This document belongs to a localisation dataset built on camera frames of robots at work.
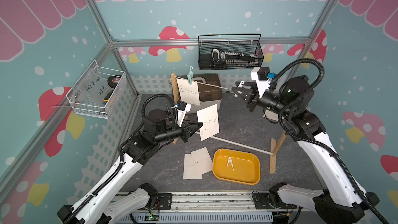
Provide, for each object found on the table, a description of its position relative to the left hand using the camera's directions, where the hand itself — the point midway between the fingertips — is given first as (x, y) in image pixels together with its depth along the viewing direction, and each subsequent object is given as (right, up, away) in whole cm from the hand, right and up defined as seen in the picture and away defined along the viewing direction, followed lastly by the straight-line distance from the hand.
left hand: (202, 127), depth 63 cm
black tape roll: (-47, +22, +18) cm, 55 cm away
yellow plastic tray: (+24, -24, +22) cm, 41 cm away
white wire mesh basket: (-47, +7, +4) cm, 47 cm away
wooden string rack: (+39, -22, +23) cm, 50 cm away
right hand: (+12, +16, -8) cm, 21 cm away
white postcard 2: (0, -22, +25) cm, 33 cm away
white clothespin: (+16, -22, +24) cm, 36 cm away
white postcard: (-7, -27, +22) cm, 35 cm away
